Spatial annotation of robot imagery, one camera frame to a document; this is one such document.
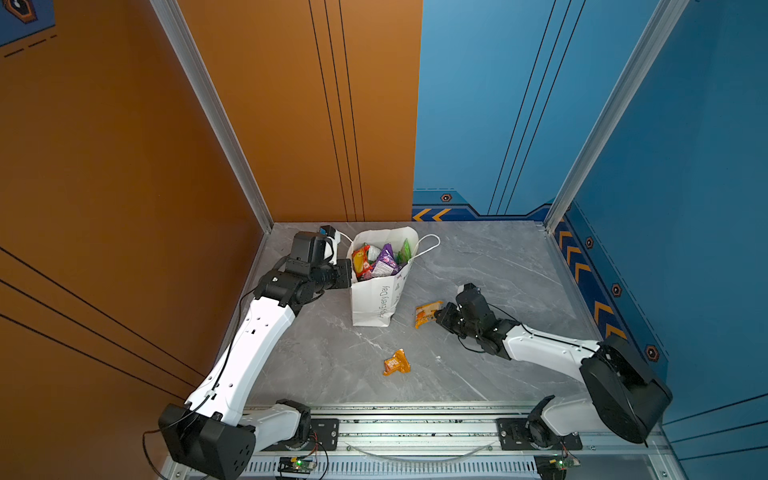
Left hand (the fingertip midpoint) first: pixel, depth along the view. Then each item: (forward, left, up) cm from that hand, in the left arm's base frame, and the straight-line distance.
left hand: (352, 266), depth 76 cm
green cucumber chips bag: (+9, -14, -6) cm, 17 cm away
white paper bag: (-5, -6, -8) cm, 11 cm away
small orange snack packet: (-2, -20, -21) cm, 29 cm away
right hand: (-4, -21, -19) cm, 28 cm away
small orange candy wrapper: (-16, -12, -24) cm, 31 cm away
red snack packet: (+3, -2, -3) cm, 5 cm away
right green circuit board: (-39, -49, -26) cm, 68 cm away
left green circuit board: (-40, +12, -27) cm, 49 cm away
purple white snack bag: (+4, -9, -4) cm, 10 cm away
